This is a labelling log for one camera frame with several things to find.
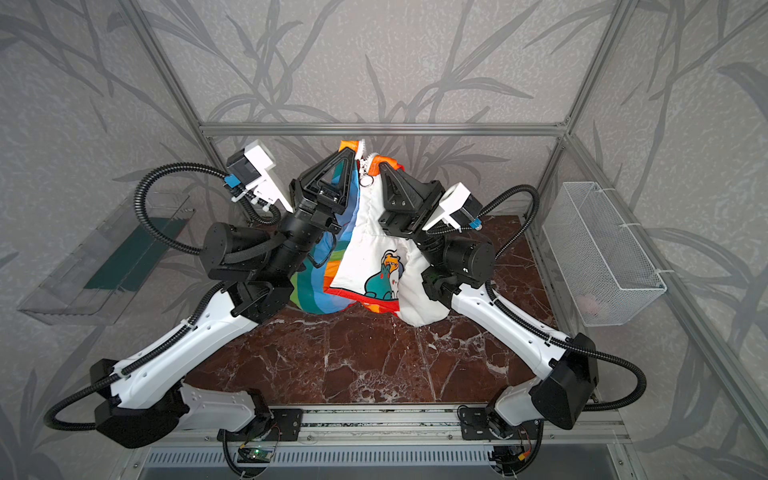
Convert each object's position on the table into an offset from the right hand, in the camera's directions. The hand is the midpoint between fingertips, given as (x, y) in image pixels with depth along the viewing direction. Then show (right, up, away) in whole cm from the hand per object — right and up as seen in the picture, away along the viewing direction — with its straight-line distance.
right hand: (392, 157), depth 41 cm
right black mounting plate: (+19, -58, +33) cm, 69 cm away
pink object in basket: (+47, -27, +32) cm, 63 cm away
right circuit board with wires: (+26, -63, +29) cm, 75 cm away
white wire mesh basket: (+44, -17, +21) cm, 52 cm away
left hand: (-5, 0, -4) cm, 6 cm away
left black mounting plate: (-28, -58, +33) cm, 72 cm away
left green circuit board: (-34, -63, +30) cm, 78 cm away
